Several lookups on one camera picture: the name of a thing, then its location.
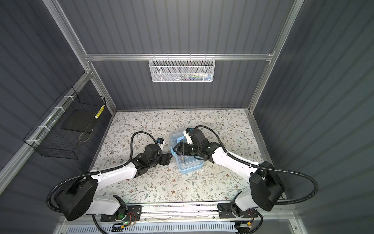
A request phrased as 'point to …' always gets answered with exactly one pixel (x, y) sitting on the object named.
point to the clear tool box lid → (175, 135)
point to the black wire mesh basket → (62, 131)
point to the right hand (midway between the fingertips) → (180, 150)
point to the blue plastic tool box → (186, 163)
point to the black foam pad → (81, 120)
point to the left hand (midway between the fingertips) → (167, 154)
